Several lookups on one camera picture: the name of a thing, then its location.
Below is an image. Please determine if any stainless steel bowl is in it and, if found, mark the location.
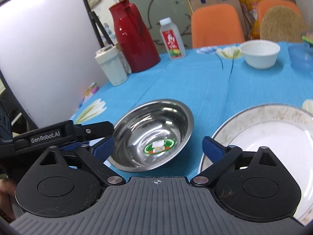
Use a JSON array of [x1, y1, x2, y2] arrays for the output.
[[108, 99, 194, 172]]

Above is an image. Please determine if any white plate with blue rim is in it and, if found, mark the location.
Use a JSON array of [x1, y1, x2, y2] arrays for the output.
[[209, 104, 312, 225]]

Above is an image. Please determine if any white ceramic bowl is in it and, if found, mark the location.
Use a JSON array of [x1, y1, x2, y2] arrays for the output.
[[239, 40, 281, 70]]

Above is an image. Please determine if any blue plastic bowl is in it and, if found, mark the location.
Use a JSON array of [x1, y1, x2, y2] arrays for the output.
[[288, 43, 313, 79]]

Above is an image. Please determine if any blue flowered tablecloth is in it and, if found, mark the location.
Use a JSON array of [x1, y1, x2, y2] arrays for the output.
[[72, 42, 312, 178]]

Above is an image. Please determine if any white plastic cup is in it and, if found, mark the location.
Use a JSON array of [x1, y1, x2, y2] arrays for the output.
[[95, 45, 132, 87]]

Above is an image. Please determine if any white softbox light panel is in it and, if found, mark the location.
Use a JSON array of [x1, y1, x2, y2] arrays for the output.
[[1, 0, 108, 128]]

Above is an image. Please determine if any red thermos jug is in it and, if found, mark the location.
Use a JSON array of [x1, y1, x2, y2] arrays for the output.
[[109, 0, 161, 73]]

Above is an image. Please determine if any drink bottle with red label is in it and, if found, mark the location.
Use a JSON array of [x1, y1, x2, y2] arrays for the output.
[[160, 18, 186, 60]]

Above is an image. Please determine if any left orange chair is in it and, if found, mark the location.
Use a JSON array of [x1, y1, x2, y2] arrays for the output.
[[191, 4, 245, 49]]

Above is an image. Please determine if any orange chair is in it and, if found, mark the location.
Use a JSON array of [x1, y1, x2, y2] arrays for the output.
[[191, 4, 245, 49], [257, 0, 302, 24]]

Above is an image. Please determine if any woven straw mat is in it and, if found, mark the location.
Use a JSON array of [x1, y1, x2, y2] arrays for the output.
[[260, 6, 310, 43]]

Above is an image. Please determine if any right orange chair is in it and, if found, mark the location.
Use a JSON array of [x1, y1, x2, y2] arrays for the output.
[[257, 0, 302, 24]]

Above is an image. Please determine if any brown paper shopping bag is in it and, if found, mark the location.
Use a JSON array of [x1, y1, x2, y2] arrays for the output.
[[189, 0, 248, 38]]

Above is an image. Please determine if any yellow snack bag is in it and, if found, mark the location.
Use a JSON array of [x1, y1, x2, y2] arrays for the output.
[[239, 0, 262, 40]]

